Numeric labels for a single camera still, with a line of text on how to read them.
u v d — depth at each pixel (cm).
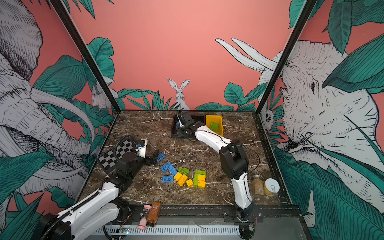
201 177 86
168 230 70
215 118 108
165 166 90
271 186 78
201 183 82
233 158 52
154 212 71
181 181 85
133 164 63
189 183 81
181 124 77
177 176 84
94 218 53
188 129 69
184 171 89
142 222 70
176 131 82
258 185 80
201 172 88
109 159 90
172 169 88
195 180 83
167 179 86
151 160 74
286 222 74
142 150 71
